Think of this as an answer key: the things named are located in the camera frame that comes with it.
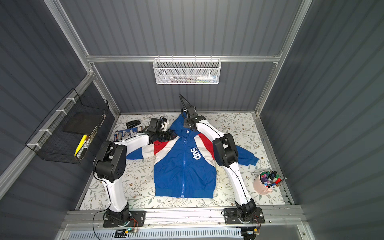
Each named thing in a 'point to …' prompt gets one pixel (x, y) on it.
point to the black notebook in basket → (82, 122)
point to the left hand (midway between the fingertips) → (177, 136)
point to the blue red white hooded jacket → (185, 165)
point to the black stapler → (132, 123)
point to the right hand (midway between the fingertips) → (189, 121)
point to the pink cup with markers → (266, 180)
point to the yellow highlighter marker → (81, 142)
